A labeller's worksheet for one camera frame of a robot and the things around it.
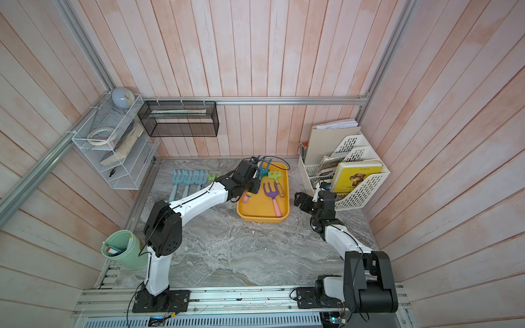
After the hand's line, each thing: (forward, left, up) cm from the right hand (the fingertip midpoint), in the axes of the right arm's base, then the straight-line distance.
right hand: (303, 195), depth 91 cm
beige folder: (+22, -11, +15) cm, 29 cm away
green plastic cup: (-24, +74, -2) cm, 78 cm away
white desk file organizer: (+15, -24, +15) cm, 32 cm away
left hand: (+4, +22, +3) cm, 23 cm away
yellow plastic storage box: (+1, +14, -10) cm, 17 cm away
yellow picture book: (+3, -18, +11) cm, 21 cm away
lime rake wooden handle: (+17, +46, -9) cm, 50 cm away
